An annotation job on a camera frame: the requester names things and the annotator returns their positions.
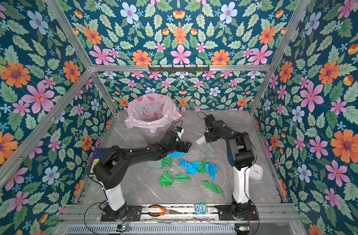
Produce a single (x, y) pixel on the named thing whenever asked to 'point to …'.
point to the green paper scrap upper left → (167, 161)
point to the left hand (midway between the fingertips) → (188, 139)
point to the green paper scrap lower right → (210, 185)
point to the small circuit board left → (120, 227)
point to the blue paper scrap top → (176, 154)
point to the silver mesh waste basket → (145, 135)
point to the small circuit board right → (242, 229)
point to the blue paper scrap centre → (193, 167)
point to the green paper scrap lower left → (166, 179)
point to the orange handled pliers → (166, 211)
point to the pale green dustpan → (154, 164)
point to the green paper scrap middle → (183, 177)
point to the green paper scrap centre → (202, 167)
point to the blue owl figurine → (200, 208)
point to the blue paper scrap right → (211, 168)
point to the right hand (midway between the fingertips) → (212, 137)
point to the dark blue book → (98, 153)
